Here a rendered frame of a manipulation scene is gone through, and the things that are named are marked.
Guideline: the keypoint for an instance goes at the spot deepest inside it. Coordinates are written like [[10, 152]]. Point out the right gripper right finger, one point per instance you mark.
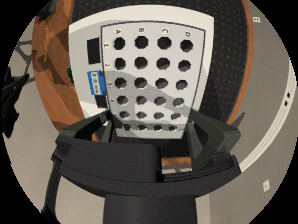
[[222, 138]]

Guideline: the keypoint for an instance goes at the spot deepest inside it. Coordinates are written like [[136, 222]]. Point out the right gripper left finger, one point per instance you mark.
[[85, 128]]

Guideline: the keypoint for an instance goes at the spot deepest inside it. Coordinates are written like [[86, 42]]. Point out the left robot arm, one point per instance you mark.
[[42, 13]]

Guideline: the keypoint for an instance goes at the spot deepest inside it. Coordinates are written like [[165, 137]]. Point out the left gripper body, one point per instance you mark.
[[7, 126]]

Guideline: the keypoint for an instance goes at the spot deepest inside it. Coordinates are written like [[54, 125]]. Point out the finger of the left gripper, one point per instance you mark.
[[5, 107], [9, 88]]

